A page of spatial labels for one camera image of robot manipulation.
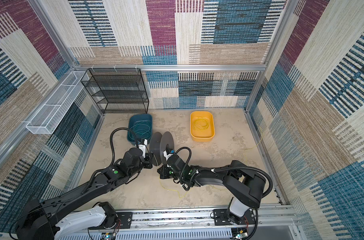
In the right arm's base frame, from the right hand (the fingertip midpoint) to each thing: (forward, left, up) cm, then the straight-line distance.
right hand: (157, 173), depth 81 cm
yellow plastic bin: (+27, -30, -4) cm, 41 cm away
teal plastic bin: (+41, +21, -2) cm, 46 cm away
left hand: (+8, +1, +8) cm, 12 cm away
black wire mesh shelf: (+58, +32, +12) cm, 67 cm away
